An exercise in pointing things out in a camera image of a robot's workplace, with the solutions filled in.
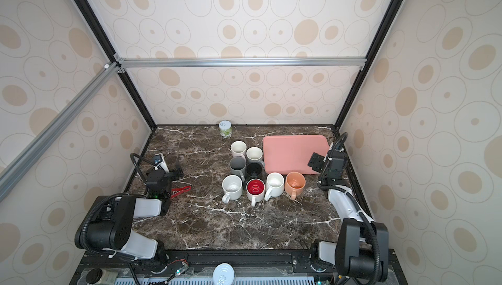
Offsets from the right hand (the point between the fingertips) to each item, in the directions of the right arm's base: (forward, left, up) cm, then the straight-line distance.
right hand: (324, 156), depth 88 cm
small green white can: (+28, +49, -9) cm, 57 cm away
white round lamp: (-43, +43, -7) cm, 61 cm away
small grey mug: (+7, +32, -7) cm, 33 cm away
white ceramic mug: (-11, +23, -6) cm, 26 cm away
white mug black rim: (-9, +32, -12) cm, 35 cm away
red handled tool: (-10, +69, -12) cm, 71 cm away
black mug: (-1, +32, -9) cm, 33 cm away
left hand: (+1, +70, -1) cm, 70 cm away
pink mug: (+12, +41, -8) cm, 43 cm away
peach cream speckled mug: (-7, +13, -11) cm, 18 cm away
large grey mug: (-2, +40, -4) cm, 40 cm away
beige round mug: (-9, +42, -12) cm, 45 cm away
